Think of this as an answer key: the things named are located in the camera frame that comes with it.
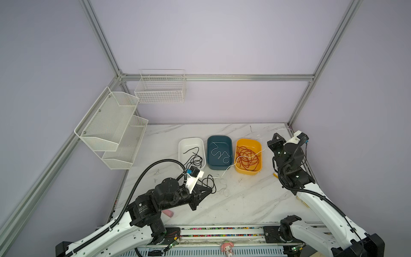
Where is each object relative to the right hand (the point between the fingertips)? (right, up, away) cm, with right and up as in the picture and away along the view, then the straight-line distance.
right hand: (272, 131), depth 73 cm
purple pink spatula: (-50, -40, +5) cm, 64 cm away
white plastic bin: (-41, -12, +29) cm, 52 cm away
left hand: (-29, -24, -11) cm, 40 cm away
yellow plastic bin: (-3, -10, +34) cm, 36 cm away
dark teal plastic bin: (-23, -12, +28) cm, 39 cm away
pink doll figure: (-22, -51, -5) cm, 55 cm away
